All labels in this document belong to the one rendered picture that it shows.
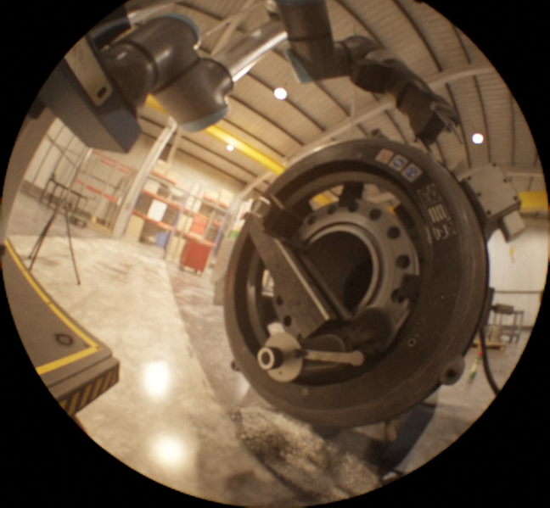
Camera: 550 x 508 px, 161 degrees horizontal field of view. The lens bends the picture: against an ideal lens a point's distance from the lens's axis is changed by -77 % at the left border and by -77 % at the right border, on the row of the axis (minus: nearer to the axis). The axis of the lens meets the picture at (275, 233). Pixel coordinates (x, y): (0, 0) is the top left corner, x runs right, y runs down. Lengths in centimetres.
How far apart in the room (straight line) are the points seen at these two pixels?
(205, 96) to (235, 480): 94
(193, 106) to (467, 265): 60
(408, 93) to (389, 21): 781
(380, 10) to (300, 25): 767
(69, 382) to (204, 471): 41
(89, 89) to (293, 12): 33
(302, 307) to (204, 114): 49
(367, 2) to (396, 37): 154
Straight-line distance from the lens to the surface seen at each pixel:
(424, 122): 32
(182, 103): 50
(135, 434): 67
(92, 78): 34
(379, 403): 36
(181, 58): 48
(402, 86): 35
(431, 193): 37
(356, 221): 55
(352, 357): 34
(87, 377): 33
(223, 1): 863
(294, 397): 44
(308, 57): 43
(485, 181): 43
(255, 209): 45
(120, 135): 38
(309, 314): 37
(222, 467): 65
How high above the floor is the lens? 54
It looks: 13 degrees up
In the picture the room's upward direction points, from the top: 17 degrees clockwise
